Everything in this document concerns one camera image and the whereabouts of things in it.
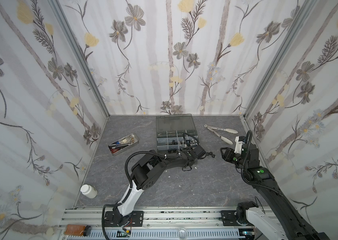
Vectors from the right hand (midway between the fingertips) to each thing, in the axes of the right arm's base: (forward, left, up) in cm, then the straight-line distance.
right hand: (222, 147), depth 79 cm
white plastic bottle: (-22, +69, -13) cm, 74 cm away
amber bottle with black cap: (-38, +71, -16) cm, 82 cm away
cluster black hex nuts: (+6, 0, -19) cm, 20 cm away
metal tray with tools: (+11, +61, -21) cm, 65 cm away
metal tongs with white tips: (+17, -11, -18) cm, 27 cm away
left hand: (+4, +15, -19) cm, 24 cm away
